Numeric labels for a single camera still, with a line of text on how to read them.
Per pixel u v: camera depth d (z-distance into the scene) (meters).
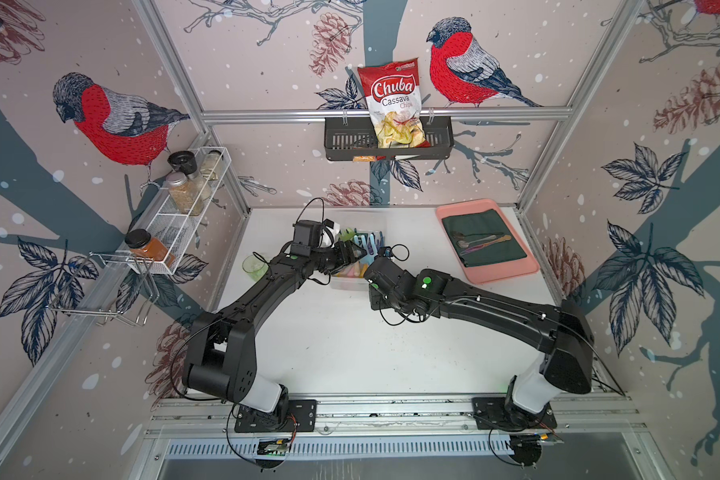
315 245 0.70
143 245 0.59
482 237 1.10
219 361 0.44
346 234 1.10
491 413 0.73
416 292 0.54
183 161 0.74
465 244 1.08
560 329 0.43
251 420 0.73
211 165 0.85
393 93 0.81
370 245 0.80
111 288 0.59
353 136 0.95
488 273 1.00
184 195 0.71
